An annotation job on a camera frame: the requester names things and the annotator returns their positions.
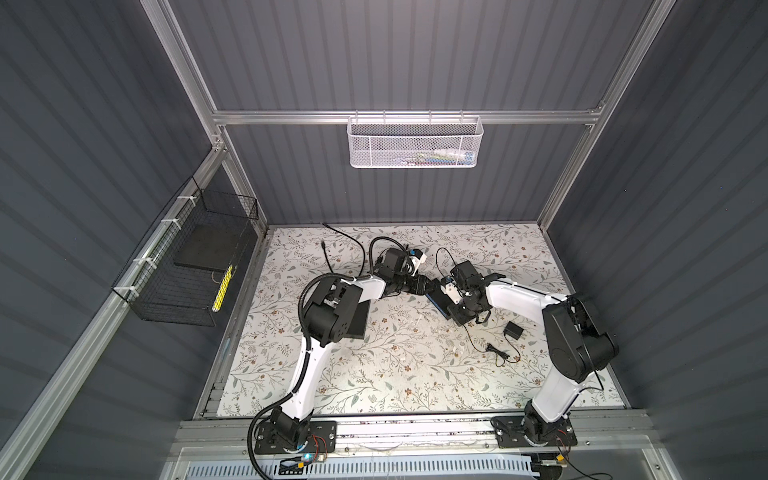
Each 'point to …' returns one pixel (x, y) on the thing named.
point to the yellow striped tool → (222, 290)
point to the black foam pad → (211, 246)
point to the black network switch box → (441, 299)
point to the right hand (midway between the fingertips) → (460, 315)
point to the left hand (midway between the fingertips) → (434, 288)
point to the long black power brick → (359, 321)
